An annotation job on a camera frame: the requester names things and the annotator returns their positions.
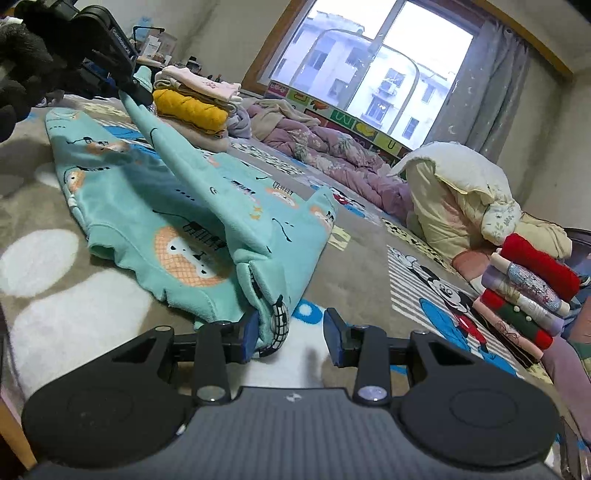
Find teal printed garment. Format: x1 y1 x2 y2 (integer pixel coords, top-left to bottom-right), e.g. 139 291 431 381
45 65 341 359

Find pale pink folded garment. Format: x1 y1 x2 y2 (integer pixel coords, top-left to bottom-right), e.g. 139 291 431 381
471 300 546 363

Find grey curtain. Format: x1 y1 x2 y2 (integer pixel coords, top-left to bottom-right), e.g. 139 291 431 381
434 18 532 160

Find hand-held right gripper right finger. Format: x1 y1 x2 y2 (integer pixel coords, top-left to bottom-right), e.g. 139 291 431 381
323 307 479 408

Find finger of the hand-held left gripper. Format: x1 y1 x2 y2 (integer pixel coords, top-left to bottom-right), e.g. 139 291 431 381
81 46 155 107

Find wooden bed frame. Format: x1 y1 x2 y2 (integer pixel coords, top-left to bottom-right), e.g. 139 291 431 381
0 383 38 472

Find white cartons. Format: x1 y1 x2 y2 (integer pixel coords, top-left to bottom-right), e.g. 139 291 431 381
139 32 178 60

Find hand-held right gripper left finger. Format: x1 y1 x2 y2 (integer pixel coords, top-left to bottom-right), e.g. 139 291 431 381
111 310 262 407

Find cream folded quilt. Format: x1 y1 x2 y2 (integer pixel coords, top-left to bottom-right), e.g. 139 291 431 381
388 141 573 265

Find purple floral quilt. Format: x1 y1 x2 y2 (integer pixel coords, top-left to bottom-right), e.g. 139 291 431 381
259 122 416 222

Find red and green folded garment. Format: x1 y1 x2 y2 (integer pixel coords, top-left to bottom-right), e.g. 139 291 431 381
478 288 555 350

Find blue crumpled clothing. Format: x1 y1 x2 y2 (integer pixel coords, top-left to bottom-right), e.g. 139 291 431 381
573 272 591 315

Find person's left hand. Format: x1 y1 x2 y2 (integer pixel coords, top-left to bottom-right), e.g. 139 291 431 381
0 18 56 142

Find grey crumpled cloth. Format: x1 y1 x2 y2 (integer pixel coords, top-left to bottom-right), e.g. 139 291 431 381
226 104 253 139

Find white sequined folded garment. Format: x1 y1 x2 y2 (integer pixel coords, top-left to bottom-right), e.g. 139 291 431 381
489 251 573 317

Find yellow folded garment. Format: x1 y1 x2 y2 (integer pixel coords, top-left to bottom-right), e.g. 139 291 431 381
152 89 230 137

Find beige fleece blanket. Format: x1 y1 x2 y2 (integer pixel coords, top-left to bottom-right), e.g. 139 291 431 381
247 97 322 144

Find window with wooden frame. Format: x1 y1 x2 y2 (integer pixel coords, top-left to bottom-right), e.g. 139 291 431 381
242 0 484 154

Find black desk lamp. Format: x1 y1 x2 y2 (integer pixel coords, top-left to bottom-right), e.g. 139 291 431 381
133 25 166 52

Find dark wooden headboard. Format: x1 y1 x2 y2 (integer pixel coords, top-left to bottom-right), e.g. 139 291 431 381
561 226 591 278

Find pink pillow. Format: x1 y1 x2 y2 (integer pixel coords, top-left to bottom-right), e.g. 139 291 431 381
450 249 498 296

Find dark wooden desk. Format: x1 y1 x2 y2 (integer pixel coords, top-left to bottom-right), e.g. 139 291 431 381
131 51 218 80

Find cartoon mouse printed blanket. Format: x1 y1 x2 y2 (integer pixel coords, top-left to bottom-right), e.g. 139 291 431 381
0 92 583 480

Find lilac cloth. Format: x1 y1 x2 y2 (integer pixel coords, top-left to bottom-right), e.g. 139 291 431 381
540 332 591 418

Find colourful picture mat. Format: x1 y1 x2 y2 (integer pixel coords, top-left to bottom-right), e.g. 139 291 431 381
265 78 416 163

